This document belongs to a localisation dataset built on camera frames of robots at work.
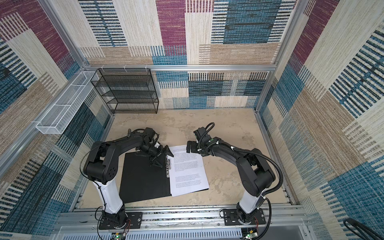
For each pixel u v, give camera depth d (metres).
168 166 0.89
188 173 0.88
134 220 0.73
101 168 0.51
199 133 0.73
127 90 1.10
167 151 0.85
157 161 0.91
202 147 0.70
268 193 0.49
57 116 0.71
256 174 0.47
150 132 0.87
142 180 0.87
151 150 0.81
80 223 0.75
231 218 0.73
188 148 0.89
